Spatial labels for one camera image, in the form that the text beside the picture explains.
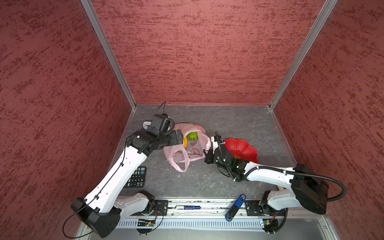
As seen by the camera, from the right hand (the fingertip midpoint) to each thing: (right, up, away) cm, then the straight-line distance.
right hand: (202, 154), depth 82 cm
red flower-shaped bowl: (+26, 0, +13) cm, 29 cm away
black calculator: (-36, -14, 0) cm, 39 cm away
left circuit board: (-29, -32, -9) cm, 44 cm away
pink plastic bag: (-13, -2, +1) cm, 13 cm away
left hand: (-14, +9, -9) cm, 19 cm away
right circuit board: (+33, -32, -11) cm, 47 cm away
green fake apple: (-5, +9, +13) cm, 17 cm away
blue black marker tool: (+16, -24, -10) cm, 30 cm away
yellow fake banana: (-10, +5, +15) cm, 19 cm away
